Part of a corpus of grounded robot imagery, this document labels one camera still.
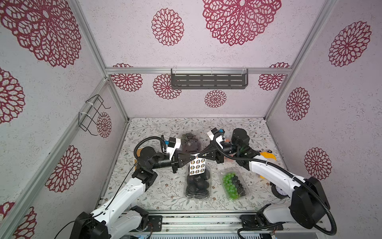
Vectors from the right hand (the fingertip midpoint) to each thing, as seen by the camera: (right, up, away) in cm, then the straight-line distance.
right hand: (198, 156), depth 65 cm
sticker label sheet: (0, -4, +1) cm, 5 cm away
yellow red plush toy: (+45, -3, +28) cm, 53 cm away
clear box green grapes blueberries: (+21, -18, +17) cm, 32 cm away
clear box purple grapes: (-3, +3, +30) cm, 31 cm away
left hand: (-2, -1, 0) cm, 2 cm away
